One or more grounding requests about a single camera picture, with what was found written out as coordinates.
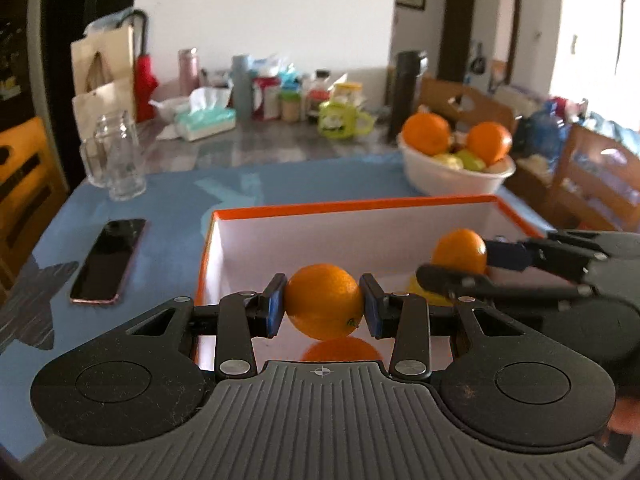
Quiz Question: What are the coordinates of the black thermos flask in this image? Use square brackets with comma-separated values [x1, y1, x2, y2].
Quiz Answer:
[389, 51, 428, 143]

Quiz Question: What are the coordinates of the small jar green lid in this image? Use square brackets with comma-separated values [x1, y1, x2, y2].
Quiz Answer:
[280, 90, 302, 122]

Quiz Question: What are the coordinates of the white bowl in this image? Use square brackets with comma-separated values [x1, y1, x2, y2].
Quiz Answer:
[397, 132, 517, 197]

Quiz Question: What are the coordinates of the yellow lemon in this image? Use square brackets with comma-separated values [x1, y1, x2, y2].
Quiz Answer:
[407, 275, 453, 307]

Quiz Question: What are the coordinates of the clear glass jar mug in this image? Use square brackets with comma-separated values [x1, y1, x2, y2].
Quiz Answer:
[80, 114, 147, 202]

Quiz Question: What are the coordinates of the green apple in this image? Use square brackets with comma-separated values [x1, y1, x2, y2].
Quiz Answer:
[452, 149, 487, 171]

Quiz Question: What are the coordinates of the teal tissue box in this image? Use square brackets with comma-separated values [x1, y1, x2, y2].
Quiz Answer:
[174, 87, 237, 142]

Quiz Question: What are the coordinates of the dark bottle red label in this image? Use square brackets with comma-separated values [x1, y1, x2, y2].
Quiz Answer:
[307, 70, 332, 121]

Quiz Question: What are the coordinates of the orange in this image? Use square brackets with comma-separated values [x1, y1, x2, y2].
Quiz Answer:
[466, 121, 513, 166]
[284, 263, 364, 341]
[300, 337, 383, 362]
[402, 112, 453, 156]
[431, 228, 488, 277]

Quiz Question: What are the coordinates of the red umbrella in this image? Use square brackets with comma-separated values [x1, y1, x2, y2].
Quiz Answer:
[122, 10, 159, 122]

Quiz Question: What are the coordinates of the blue printed tablecloth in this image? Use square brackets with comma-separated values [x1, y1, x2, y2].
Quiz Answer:
[0, 154, 551, 461]

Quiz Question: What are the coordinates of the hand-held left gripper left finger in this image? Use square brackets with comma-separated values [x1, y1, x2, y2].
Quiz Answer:
[125, 273, 288, 381]

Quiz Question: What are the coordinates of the red white canister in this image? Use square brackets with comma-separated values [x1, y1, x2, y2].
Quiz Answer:
[252, 76, 281, 121]

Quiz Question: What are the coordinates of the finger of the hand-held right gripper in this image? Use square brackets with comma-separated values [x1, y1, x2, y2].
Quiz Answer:
[416, 262, 598, 313]
[484, 230, 608, 283]

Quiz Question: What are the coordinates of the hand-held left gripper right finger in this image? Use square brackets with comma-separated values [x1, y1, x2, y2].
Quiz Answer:
[360, 273, 526, 381]

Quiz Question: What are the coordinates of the white paper bag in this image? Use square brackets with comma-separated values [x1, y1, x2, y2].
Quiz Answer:
[70, 25, 137, 138]

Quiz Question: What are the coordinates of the green panda mug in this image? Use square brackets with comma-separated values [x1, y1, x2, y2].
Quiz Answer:
[318, 101, 375, 139]

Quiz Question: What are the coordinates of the orange cardboard box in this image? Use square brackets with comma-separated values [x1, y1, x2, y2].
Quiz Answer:
[192, 194, 640, 456]

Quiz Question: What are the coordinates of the blue plastic container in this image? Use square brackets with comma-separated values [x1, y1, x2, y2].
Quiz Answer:
[517, 102, 573, 161]

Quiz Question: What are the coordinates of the yellow white carton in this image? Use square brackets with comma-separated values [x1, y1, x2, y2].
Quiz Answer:
[332, 82, 363, 106]

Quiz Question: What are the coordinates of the black smartphone clear case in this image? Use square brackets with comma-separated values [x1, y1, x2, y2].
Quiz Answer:
[70, 218, 147, 306]

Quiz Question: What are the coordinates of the grey tall bottle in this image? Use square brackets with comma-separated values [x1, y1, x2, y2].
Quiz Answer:
[230, 55, 253, 121]

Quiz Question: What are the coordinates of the pink metal bottle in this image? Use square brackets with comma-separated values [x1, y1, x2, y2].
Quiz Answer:
[178, 48, 200, 97]

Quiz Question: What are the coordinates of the wooden chair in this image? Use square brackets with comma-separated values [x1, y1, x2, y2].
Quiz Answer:
[417, 77, 518, 136]
[0, 116, 69, 291]
[550, 124, 640, 233]

